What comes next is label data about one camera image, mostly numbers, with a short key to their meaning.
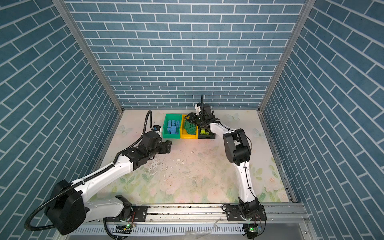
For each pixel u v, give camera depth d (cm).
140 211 74
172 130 102
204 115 84
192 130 102
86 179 44
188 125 105
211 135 99
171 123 108
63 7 70
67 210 40
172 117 107
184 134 104
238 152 60
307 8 72
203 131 102
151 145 63
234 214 73
